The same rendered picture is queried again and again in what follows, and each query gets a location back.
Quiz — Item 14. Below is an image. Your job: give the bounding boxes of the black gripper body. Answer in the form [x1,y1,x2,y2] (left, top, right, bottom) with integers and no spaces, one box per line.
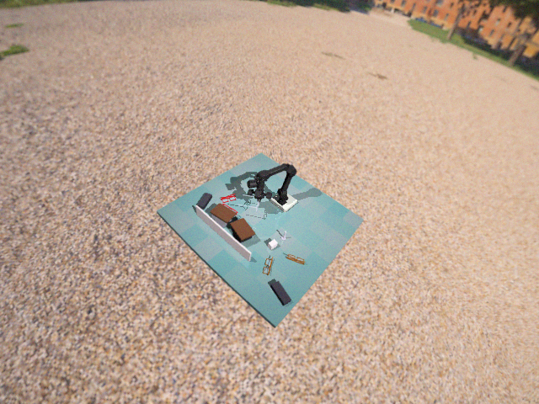
[248,187,272,199]

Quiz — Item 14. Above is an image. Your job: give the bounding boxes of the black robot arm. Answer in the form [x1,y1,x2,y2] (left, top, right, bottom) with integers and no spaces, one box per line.
[247,163,297,205]

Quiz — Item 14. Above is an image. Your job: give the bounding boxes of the red glasses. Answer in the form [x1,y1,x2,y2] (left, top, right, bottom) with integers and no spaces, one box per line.
[221,195,236,203]

